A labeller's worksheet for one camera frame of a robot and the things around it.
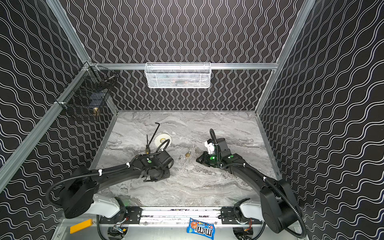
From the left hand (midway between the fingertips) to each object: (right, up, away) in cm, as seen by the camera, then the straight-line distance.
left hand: (172, 177), depth 82 cm
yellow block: (-42, -20, -10) cm, 48 cm away
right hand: (+14, +9, +1) cm, 16 cm away
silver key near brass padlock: (+3, +8, +14) cm, 16 cm away
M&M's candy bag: (+16, -20, -12) cm, 28 cm away
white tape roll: (-11, +20, +21) cm, 31 cm away
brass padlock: (+8, +10, +15) cm, 20 cm away
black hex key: (-17, +20, +22) cm, 34 cm away
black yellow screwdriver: (-19, +12, +17) cm, 28 cm away
